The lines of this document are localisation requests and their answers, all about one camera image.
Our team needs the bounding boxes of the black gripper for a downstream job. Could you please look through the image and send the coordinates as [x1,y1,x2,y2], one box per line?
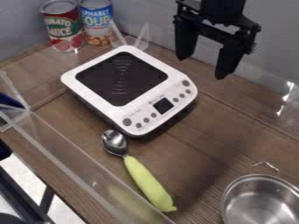
[174,0,262,80]

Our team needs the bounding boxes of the black table frame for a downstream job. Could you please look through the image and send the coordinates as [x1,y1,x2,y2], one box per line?
[0,166,55,224]

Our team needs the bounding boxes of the white and black stove top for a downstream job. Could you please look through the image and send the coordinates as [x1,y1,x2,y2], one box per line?
[60,45,198,137]

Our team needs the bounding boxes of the tomato sauce can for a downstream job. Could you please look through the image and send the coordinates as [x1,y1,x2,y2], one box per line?
[40,0,84,53]

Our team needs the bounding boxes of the clear acrylic barrier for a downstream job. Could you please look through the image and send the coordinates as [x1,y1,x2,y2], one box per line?
[0,70,175,224]

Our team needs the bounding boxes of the blue object at left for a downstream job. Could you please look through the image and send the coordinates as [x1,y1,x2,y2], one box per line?
[0,92,24,109]

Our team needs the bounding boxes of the stainless steel pot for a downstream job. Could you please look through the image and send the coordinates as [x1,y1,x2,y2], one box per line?
[221,161,299,224]

